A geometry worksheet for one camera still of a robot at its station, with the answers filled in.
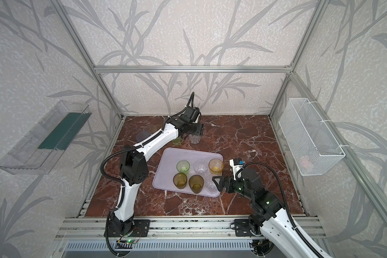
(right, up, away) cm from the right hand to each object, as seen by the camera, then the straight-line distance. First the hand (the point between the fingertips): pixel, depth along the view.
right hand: (218, 177), depth 75 cm
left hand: (-10, +23, +18) cm, 31 cm away
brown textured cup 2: (-20, -5, +11) cm, 23 cm away
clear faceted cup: (-13, +17, +31) cm, 37 cm away
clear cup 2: (-41, +23, +26) cm, 54 cm away
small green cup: (-19, +1, +16) cm, 25 cm away
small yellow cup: (0, +1, +16) cm, 16 cm away
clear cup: (-9, +1, +17) cm, 19 cm away
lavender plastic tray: (-15, -1, +14) cm, 21 cm away
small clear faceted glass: (-3, -9, +11) cm, 15 cm away
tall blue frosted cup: (-46, +19, +24) cm, 55 cm away
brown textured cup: (-11, -5, +8) cm, 15 cm away
